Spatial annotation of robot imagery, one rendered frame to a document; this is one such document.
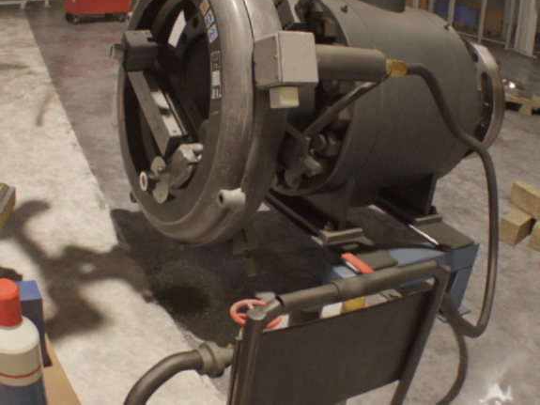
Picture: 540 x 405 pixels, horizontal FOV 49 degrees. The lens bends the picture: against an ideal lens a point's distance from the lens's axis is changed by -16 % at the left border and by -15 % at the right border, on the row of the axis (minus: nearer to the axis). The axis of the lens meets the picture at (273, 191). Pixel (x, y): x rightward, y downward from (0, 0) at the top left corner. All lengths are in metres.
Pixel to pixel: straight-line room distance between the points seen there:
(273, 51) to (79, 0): 5.68
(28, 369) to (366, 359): 0.65
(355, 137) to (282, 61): 0.44
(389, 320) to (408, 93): 0.80
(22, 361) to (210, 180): 0.91
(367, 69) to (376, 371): 0.62
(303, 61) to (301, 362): 0.57
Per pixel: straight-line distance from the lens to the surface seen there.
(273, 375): 0.97
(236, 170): 1.37
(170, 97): 1.67
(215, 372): 0.93
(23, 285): 0.78
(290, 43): 1.26
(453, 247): 1.91
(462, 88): 1.89
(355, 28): 1.66
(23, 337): 0.58
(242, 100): 1.33
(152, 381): 0.91
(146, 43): 1.69
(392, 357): 1.14
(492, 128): 2.16
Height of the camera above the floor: 1.00
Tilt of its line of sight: 21 degrees down
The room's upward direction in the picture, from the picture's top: 9 degrees clockwise
